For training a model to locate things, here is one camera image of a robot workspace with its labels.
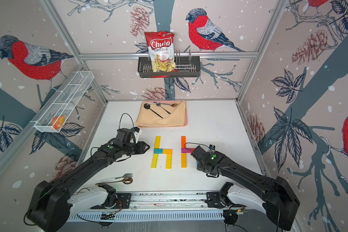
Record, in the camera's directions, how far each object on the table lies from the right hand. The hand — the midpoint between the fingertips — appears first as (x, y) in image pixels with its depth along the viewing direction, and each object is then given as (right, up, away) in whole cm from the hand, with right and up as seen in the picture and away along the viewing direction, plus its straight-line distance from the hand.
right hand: (203, 165), depth 82 cm
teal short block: (-28, +6, +11) cm, 30 cm away
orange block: (-11, +11, +14) cm, 21 cm away
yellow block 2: (-29, +11, +15) cm, 34 cm away
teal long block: (-3, -1, +5) cm, 6 cm away
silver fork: (-44, -5, -1) cm, 45 cm away
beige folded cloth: (-39, +27, +28) cm, 55 cm away
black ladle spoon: (-40, +36, +34) cm, 63 cm away
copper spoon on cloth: (-19, +37, +34) cm, 53 cm away
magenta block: (-10, +6, +10) cm, 15 cm away
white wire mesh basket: (-77, +38, -2) cm, 86 cm away
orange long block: (-11, +1, +6) cm, 12 cm away
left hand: (-31, +12, 0) cm, 33 cm away
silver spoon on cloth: (-31, +38, +35) cm, 60 cm away
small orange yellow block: (-22, +6, +8) cm, 25 cm away
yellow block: (-29, +1, +6) cm, 30 cm away
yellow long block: (-20, 0, +6) cm, 21 cm away
